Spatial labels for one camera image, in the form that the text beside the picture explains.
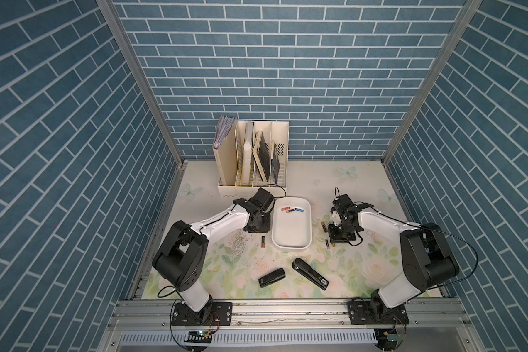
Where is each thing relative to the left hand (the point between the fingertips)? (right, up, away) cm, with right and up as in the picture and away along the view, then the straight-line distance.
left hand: (269, 228), depth 89 cm
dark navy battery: (+9, +6, +11) cm, 15 cm away
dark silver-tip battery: (+24, -7, +1) cm, 25 cm away
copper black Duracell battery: (-3, -6, +2) cm, 7 cm away
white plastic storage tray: (+10, 0, +7) cm, 12 cm away
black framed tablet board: (-4, +31, +10) cm, 33 cm away
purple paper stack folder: (-20, +44, +5) cm, 48 cm away
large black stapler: (+15, -14, -10) cm, 22 cm away
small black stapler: (+1, -17, -6) cm, 18 cm away
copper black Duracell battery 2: (+24, -1, +6) cm, 25 cm away
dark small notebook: (+2, +30, +21) cm, 37 cm away
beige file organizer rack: (-11, +20, +16) cm, 28 cm away
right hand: (+27, -5, +2) cm, 27 cm away
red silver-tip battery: (+7, +7, +11) cm, 15 cm away
